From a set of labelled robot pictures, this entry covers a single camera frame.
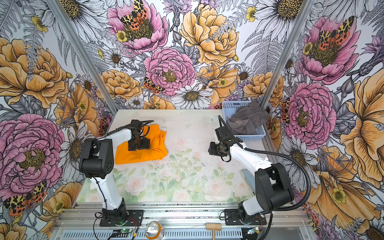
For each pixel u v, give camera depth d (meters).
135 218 0.74
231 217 0.74
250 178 0.83
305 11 0.73
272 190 0.43
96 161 0.52
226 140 0.70
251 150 0.54
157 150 0.94
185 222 0.74
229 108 1.23
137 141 0.85
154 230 0.62
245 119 1.09
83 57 0.89
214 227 0.70
